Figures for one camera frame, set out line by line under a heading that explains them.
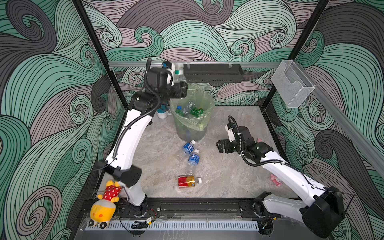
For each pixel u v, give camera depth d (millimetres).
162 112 1069
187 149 897
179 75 671
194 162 855
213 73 955
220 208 745
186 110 1006
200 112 920
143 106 434
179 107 949
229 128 717
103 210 671
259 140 986
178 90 571
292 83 785
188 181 778
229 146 708
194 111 995
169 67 554
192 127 829
